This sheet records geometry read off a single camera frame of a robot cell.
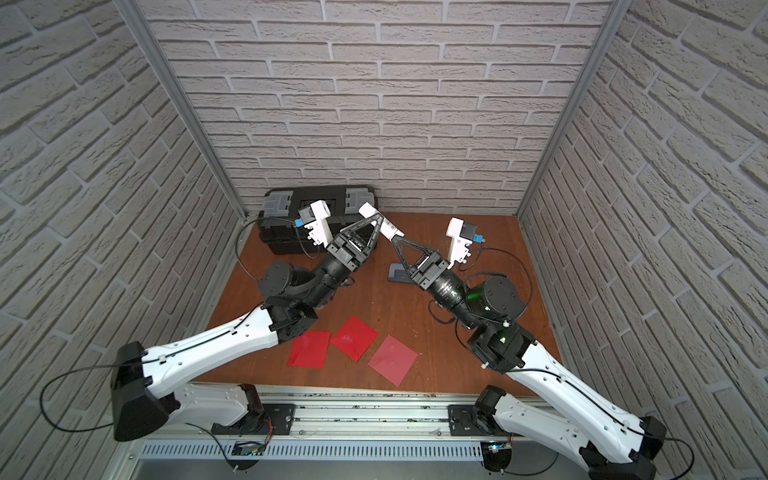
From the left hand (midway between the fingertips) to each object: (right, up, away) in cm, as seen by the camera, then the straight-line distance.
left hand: (386, 216), depth 49 cm
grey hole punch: (+3, -15, +52) cm, 54 cm away
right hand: (+2, -4, +2) cm, 5 cm away
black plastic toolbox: (-37, +9, +51) cm, 64 cm away
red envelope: (-11, -33, +39) cm, 52 cm away
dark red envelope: (+1, -38, +35) cm, 52 cm away
